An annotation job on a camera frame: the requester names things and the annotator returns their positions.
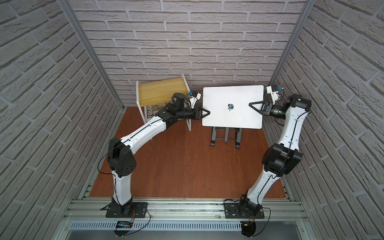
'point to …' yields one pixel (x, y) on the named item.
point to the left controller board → (124, 224)
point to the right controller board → (248, 228)
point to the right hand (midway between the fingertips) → (245, 105)
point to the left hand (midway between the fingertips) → (208, 109)
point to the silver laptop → (229, 106)
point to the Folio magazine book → (150, 111)
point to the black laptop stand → (238, 134)
